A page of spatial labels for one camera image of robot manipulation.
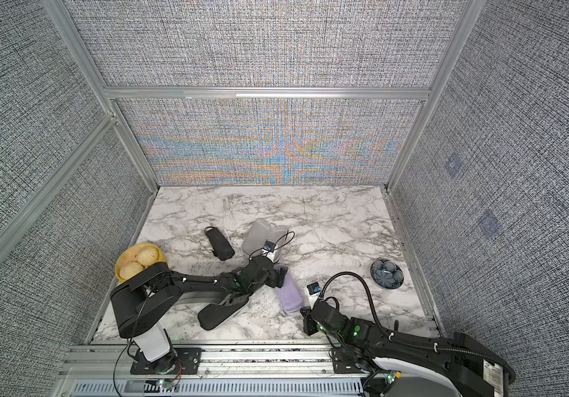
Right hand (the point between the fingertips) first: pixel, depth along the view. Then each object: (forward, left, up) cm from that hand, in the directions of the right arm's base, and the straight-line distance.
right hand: (299, 308), depth 83 cm
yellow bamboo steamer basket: (+18, +61, +1) cm, 64 cm away
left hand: (+14, +6, +4) cm, 16 cm away
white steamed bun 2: (+17, +55, +5) cm, 58 cm away
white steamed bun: (+12, +59, +5) cm, 60 cm away
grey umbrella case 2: (+4, +3, +3) cm, 5 cm away
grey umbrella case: (+31, +15, -1) cm, 35 cm away
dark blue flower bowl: (+12, -32, 0) cm, 35 cm away
